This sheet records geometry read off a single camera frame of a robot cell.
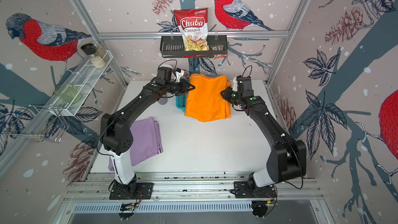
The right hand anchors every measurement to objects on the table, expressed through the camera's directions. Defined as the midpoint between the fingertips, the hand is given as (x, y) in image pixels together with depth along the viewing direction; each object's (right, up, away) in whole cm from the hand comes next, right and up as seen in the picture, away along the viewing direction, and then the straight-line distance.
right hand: (220, 91), depth 84 cm
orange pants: (-9, -6, -1) cm, 11 cm away
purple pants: (-42, -29, +3) cm, 52 cm away
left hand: (-13, +4, -1) cm, 14 cm away
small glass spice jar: (-67, +21, +3) cm, 71 cm away
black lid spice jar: (-69, +17, 0) cm, 71 cm away
